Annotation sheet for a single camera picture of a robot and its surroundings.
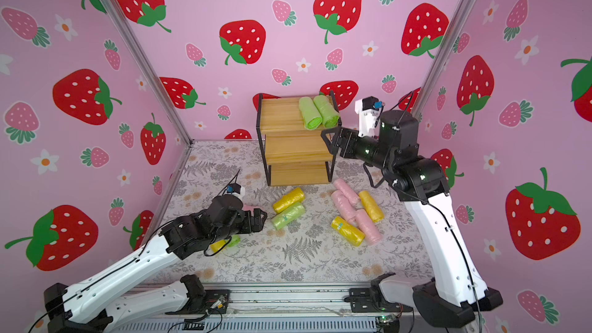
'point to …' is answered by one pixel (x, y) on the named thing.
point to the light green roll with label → (285, 216)
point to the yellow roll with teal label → (346, 230)
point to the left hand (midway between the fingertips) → (261, 216)
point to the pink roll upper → (349, 193)
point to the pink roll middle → (343, 205)
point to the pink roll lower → (372, 235)
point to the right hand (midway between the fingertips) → (338, 135)
